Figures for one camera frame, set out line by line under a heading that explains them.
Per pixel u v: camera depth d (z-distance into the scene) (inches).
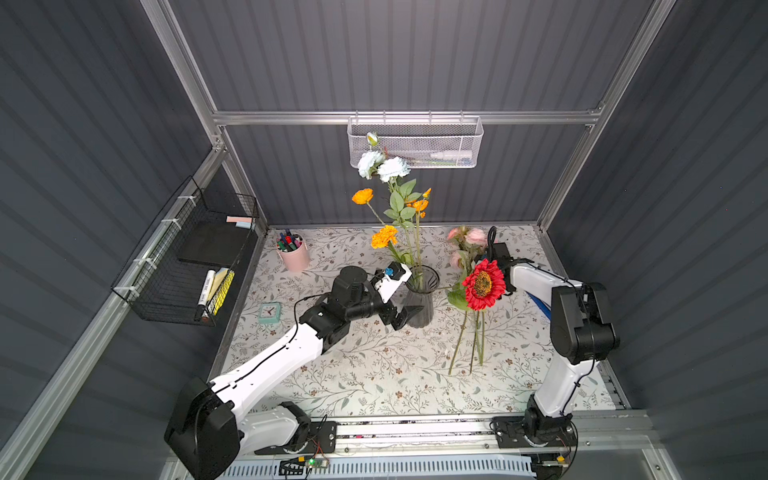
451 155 36.7
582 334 19.8
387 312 25.8
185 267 29.0
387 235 28.4
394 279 24.5
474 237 38.7
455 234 43.7
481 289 22.5
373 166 28.5
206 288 27.3
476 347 34.9
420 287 32.4
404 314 25.5
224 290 27.4
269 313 37.4
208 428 15.3
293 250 38.9
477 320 36.9
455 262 40.3
